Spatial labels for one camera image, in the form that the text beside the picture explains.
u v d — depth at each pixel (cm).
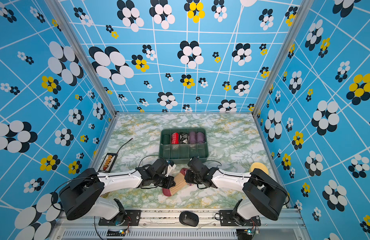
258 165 89
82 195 43
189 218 71
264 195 43
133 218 74
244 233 70
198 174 67
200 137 98
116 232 72
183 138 98
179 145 99
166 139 99
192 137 98
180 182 84
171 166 80
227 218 73
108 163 91
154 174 68
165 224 73
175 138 98
